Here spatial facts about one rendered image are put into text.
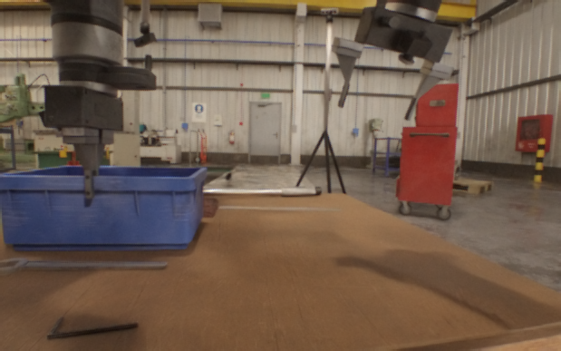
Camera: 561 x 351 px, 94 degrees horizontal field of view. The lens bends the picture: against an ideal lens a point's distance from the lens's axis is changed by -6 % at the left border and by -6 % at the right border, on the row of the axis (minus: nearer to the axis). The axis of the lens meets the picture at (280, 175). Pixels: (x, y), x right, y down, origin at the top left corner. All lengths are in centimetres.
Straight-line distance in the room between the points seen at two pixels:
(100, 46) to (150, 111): 1059
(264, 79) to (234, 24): 214
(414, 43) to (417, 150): 246
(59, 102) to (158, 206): 19
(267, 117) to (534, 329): 991
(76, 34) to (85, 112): 10
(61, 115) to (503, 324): 55
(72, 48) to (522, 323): 61
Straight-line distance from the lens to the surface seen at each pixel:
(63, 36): 48
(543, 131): 948
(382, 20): 46
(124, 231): 49
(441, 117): 289
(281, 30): 1095
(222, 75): 1058
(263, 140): 1007
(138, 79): 45
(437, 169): 288
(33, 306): 40
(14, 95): 1151
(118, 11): 50
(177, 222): 47
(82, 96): 42
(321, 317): 32
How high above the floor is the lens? 64
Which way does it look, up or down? 6 degrees down
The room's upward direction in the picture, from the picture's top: 2 degrees clockwise
